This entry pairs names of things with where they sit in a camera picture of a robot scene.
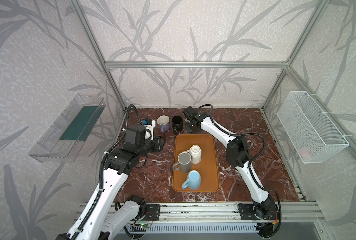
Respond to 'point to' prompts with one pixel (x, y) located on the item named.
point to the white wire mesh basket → (313, 137)
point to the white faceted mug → (195, 153)
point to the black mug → (177, 124)
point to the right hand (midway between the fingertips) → (190, 124)
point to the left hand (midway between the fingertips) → (165, 135)
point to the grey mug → (184, 160)
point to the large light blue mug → (193, 181)
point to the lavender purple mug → (163, 122)
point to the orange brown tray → (208, 167)
